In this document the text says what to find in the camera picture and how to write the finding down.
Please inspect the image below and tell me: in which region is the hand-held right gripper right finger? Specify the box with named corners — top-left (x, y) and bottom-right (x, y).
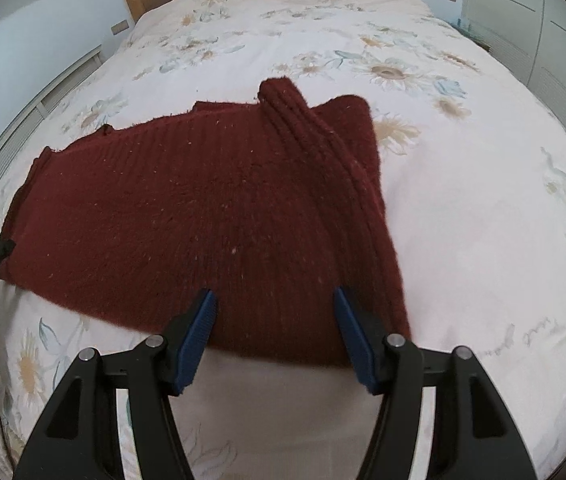
top-left (333, 287), bottom-right (534, 480)

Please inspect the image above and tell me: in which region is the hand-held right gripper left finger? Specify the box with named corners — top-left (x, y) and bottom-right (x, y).
top-left (13, 289), bottom-right (218, 480)

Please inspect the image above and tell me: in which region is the dark red knitted sweater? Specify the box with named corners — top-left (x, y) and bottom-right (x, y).
top-left (0, 77), bottom-right (411, 368)

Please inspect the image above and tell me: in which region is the floral pink duvet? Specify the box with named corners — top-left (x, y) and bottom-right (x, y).
top-left (0, 0), bottom-right (566, 480)

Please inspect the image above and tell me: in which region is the white panelled wardrobe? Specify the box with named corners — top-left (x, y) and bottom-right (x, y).
top-left (463, 0), bottom-right (566, 126)

